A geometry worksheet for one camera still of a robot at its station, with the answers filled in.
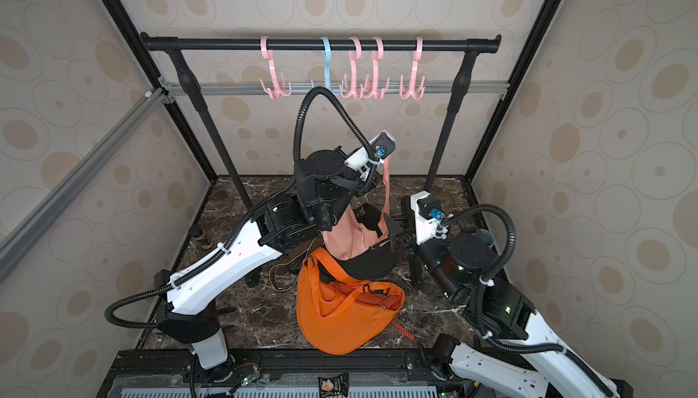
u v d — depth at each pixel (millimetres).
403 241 478
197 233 913
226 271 403
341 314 785
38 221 546
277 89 556
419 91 1559
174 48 495
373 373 732
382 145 422
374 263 828
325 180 365
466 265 368
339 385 699
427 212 424
